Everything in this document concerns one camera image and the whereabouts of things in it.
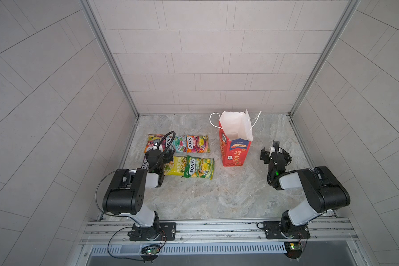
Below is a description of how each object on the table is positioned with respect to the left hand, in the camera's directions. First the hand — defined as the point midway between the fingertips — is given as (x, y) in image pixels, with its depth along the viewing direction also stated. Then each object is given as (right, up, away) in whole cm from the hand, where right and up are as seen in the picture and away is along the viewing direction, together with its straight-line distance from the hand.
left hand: (164, 145), depth 94 cm
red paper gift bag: (+42, +4, +8) cm, 43 cm away
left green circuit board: (+2, -38, -29) cm, 48 cm away
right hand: (+62, -1, 0) cm, 62 cm away
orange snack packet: (+19, 0, +3) cm, 19 cm away
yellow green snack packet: (+8, -11, -7) cm, 15 cm away
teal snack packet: (+8, 0, +4) cm, 9 cm away
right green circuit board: (+61, -41, -26) cm, 77 cm away
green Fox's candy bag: (+19, -12, -5) cm, 23 cm away
